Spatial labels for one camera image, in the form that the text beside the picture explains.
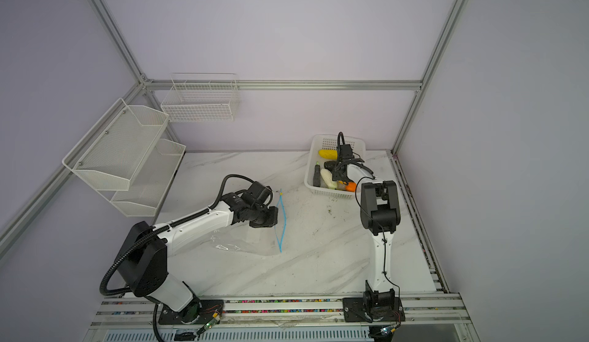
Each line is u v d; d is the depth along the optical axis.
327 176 1.06
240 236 0.91
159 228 0.46
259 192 0.67
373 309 0.67
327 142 1.15
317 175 1.08
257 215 0.71
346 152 0.87
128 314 0.75
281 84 0.93
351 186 0.99
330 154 1.15
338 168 0.80
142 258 0.44
